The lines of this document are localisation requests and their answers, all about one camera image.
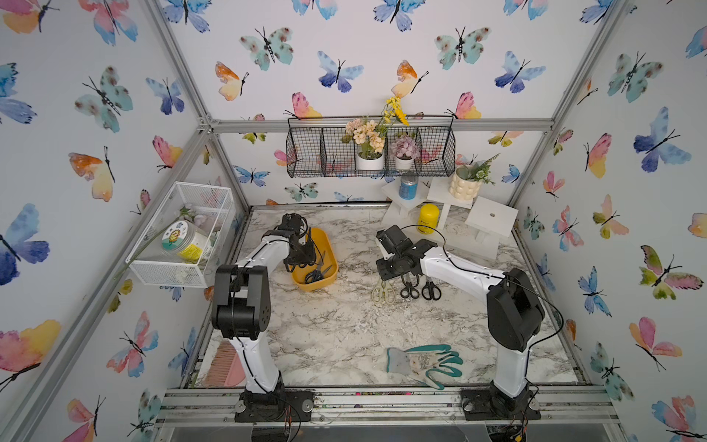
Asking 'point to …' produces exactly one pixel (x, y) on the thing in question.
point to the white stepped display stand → (474, 226)
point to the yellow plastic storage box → (322, 244)
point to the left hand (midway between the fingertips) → (312, 253)
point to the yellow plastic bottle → (429, 215)
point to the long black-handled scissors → (431, 290)
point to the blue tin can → (409, 186)
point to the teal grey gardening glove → (420, 362)
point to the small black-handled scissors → (411, 290)
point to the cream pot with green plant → (468, 178)
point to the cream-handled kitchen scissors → (378, 294)
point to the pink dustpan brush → (226, 369)
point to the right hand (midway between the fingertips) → (384, 265)
